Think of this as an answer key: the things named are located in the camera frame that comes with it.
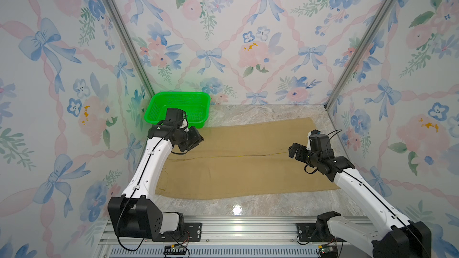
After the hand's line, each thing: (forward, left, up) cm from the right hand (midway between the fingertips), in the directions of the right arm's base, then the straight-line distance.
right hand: (298, 150), depth 83 cm
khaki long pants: (+3, +25, -13) cm, 28 cm away
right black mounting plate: (-31, 0, -13) cm, 34 cm away
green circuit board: (-37, -9, -18) cm, 42 cm away
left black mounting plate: (-32, +48, -12) cm, 59 cm away
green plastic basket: (+37, +55, -7) cm, 66 cm away
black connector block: (-38, +54, -16) cm, 68 cm away
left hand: (+1, +44, +7) cm, 44 cm away
